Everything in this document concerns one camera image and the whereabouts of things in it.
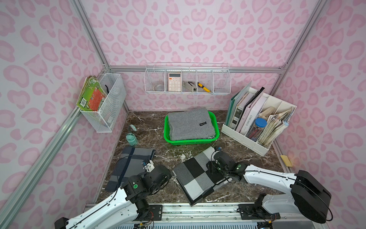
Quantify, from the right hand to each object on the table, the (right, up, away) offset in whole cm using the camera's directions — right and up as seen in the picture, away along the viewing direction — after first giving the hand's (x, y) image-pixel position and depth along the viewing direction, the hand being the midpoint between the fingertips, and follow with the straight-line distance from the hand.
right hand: (209, 164), depth 86 cm
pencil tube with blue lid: (+30, +21, +2) cm, 37 cm away
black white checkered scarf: (-9, -7, -2) cm, 12 cm away
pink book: (+21, +32, -4) cm, 39 cm away
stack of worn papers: (+37, +24, -2) cm, 44 cm away
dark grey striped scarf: (-49, 0, +3) cm, 49 cm away
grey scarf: (-10, +24, +14) cm, 30 cm away
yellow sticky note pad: (+54, 0, +10) cm, 55 cm away
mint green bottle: (-50, +14, +10) cm, 53 cm away
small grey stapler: (-12, +50, +12) cm, 53 cm away
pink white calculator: (-21, +52, +9) cm, 57 cm away
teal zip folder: (+15, +38, -2) cm, 41 cm away
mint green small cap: (-45, +22, -2) cm, 50 cm away
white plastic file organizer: (+40, +37, +10) cm, 55 cm away
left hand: (-23, -2, -9) cm, 25 cm away
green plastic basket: (+6, +23, +13) cm, 27 cm away
